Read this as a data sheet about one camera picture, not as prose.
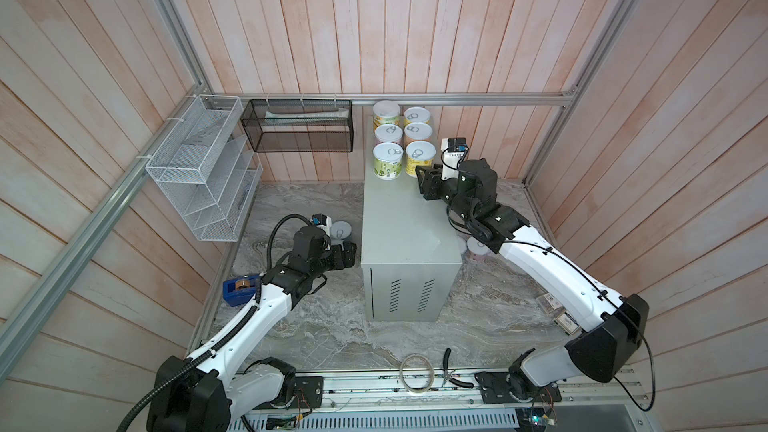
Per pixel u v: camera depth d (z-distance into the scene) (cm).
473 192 54
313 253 63
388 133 77
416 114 82
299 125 106
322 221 72
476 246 54
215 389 38
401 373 76
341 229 98
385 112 78
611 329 40
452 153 60
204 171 66
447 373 76
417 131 77
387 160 70
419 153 71
